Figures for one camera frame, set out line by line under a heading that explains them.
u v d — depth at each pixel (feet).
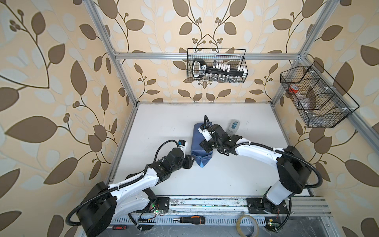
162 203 2.47
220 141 2.15
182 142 2.47
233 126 3.36
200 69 2.77
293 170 1.46
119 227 2.23
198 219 2.25
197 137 3.11
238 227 2.21
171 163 2.07
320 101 2.41
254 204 2.42
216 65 2.68
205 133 2.52
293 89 2.90
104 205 1.34
